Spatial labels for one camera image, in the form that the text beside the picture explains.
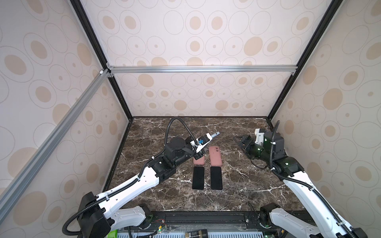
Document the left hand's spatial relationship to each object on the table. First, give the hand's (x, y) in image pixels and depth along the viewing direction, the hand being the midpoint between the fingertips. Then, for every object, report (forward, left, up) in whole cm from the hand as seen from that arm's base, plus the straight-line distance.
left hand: (212, 137), depth 65 cm
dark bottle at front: (-33, +5, -29) cm, 44 cm away
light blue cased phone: (+1, -2, +1) cm, 2 cm away
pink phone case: (+9, -6, -34) cm, 36 cm away
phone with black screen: (-6, -5, -34) cm, 35 cm away
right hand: (+3, -13, -7) cm, 15 cm away
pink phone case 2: (+5, +4, -33) cm, 34 cm away
